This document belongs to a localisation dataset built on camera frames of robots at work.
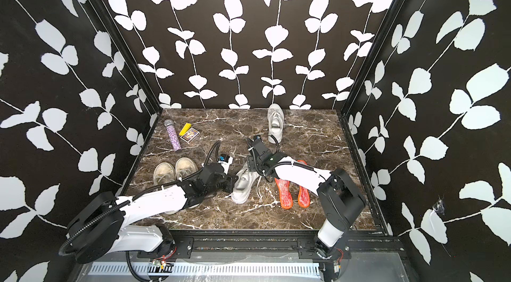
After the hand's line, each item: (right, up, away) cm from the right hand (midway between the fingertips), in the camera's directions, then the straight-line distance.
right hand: (253, 157), depth 89 cm
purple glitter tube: (-44, +10, +15) cm, 47 cm away
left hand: (-6, -8, -5) cm, 11 cm away
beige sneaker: (-41, -7, +1) cm, 42 cm away
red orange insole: (+14, -17, -3) cm, 22 cm away
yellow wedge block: (-39, +14, +22) cm, 47 cm away
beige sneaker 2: (-33, -5, +3) cm, 33 cm away
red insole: (+23, -17, -3) cm, 28 cm away
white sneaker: (-5, -12, -2) cm, 13 cm away
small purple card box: (-36, +9, +18) cm, 41 cm away
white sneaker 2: (+11, +17, +17) cm, 27 cm away
